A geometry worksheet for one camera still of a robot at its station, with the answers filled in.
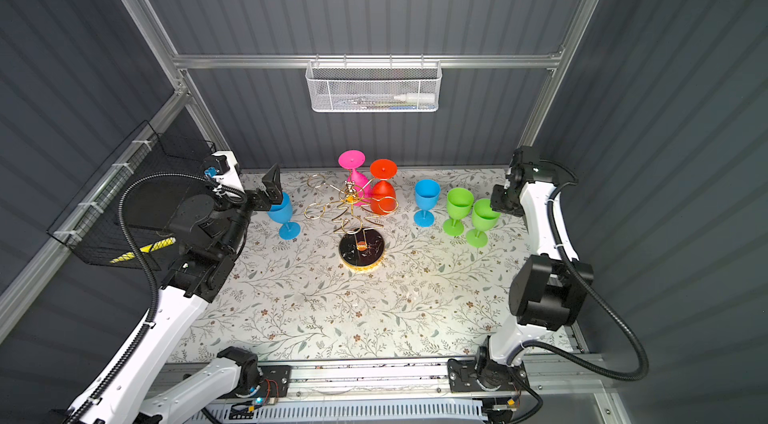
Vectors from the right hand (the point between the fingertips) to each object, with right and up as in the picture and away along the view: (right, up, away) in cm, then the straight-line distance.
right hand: (508, 206), depth 85 cm
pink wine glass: (-44, +13, -2) cm, 46 cm away
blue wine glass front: (-22, +4, +11) cm, 25 cm away
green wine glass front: (-12, +1, +10) cm, 16 cm away
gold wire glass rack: (-43, -13, +11) cm, 46 cm away
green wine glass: (-6, -4, +2) cm, 8 cm away
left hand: (-63, +9, -21) cm, 67 cm away
